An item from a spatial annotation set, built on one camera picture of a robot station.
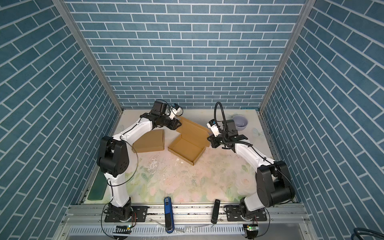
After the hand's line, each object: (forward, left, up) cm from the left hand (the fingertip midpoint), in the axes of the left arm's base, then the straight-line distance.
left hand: (178, 121), depth 94 cm
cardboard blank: (-9, -7, -14) cm, 18 cm away
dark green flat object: (-35, +43, -16) cm, 57 cm away
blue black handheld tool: (-54, +2, -14) cm, 56 cm away
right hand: (-11, -18, 0) cm, 22 cm away
